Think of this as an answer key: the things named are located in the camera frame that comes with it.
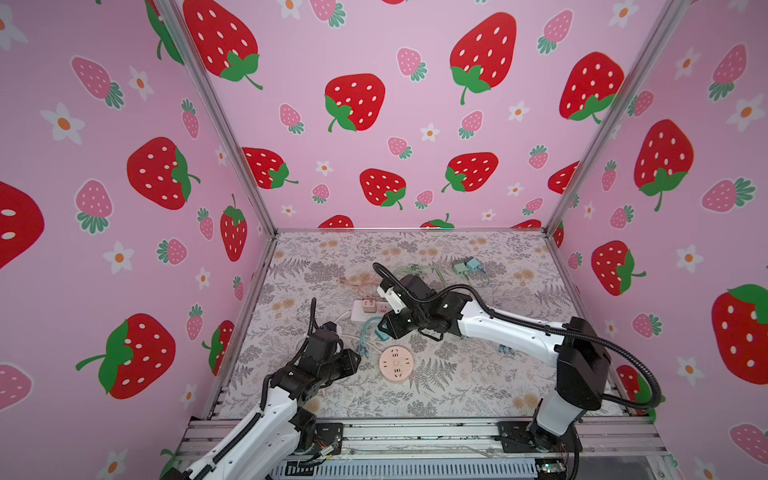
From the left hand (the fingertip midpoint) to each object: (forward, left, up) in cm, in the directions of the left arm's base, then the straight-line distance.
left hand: (359, 357), depth 82 cm
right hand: (+5, -5, +9) cm, 12 cm away
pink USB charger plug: (+15, -2, +2) cm, 16 cm away
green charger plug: (+35, -34, -3) cm, 48 cm away
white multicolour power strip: (+16, +3, -4) cm, 16 cm away
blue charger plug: (+36, -38, -3) cm, 53 cm away
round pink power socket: (-1, -10, -2) cm, 11 cm away
